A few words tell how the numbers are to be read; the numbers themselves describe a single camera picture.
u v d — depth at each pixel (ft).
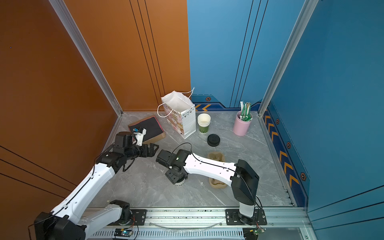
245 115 3.14
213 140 3.26
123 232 2.32
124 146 1.97
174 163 1.76
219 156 2.94
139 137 2.31
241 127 3.34
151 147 2.34
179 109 2.85
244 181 1.37
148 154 2.31
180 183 2.67
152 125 3.57
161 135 3.34
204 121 3.20
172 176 2.24
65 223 1.23
